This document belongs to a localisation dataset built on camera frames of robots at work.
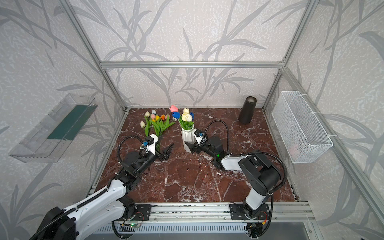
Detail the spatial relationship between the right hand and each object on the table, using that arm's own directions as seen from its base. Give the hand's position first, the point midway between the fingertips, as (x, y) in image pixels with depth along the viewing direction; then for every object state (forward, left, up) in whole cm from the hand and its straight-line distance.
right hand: (191, 132), depth 86 cm
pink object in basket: (-14, -52, +4) cm, 54 cm away
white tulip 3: (+17, +37, -14) cm, 43 cm away
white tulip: (-4, 0, +18) cm, 19 cm away
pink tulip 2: (+22, +30, -11) cm, 39 cm away
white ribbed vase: (-4, +1, +3) cm, 5 cm away
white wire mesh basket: (-15, -48, +19) cm, 54 cm away
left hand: (-8, +10, +8) cm, 15 cm away
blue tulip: (-3, +6, +20) cm, 21 cm away
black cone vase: (+23, -38, -6) cm, 45 cm away
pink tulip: (+1, +8, +19) cm, 20 cm away
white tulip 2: (+18, +34, -14) cm, 41 cm away
